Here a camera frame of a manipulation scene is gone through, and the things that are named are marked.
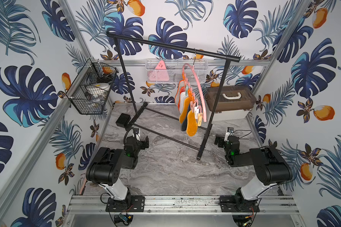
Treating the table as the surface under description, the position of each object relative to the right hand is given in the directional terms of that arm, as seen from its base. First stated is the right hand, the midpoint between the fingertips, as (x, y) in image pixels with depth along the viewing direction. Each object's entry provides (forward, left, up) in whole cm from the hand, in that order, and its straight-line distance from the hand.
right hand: (225, 135), depth 96 cm
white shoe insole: (+8, +30, +27) cm, 41 cm away
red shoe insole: (+13, +31, +29) cm, 44 cm away
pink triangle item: (+26, +44, +31) cm, 60 cm away
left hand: (-2, +58, +3) cm, 58 cm away
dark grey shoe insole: (-3, +29, +15) cm, 33 cm away
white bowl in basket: (+9, +78, +31) cm, 84 cm away
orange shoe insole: (-9, +25, +22) cm, 35 cm away
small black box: (+13, +74, -1) cm, 75 cm away
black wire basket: (+28, +89, +31) cm, 98 cm away
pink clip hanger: (+37, +19, +12) cm, 43 cm away
